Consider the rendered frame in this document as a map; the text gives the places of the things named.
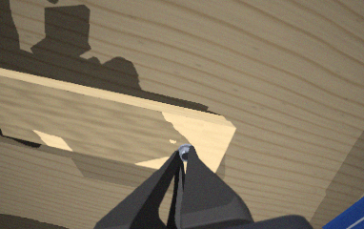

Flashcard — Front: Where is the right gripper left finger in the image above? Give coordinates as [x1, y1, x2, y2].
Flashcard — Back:
[93, 150, 185, 229]

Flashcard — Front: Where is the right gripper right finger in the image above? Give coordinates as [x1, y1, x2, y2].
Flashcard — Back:
[180, 146, 254, 229]

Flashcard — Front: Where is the grey metal nut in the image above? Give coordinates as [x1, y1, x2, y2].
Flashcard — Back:
[178, 144, 192, 162]

